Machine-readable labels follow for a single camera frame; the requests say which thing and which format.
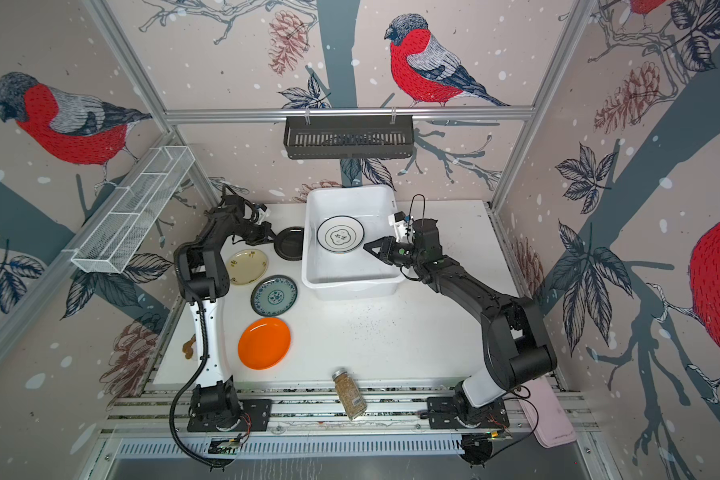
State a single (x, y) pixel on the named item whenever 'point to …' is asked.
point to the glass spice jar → (349, 395)
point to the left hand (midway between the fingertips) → (275, 236)
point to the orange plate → (264, 343)
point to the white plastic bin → (354, 274)
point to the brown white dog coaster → (187, 347)
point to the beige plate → (247, 266)
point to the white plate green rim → (340, 233)
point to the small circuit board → (225, 446)
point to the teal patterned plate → (274, 295)
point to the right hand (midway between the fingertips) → (364, 251)
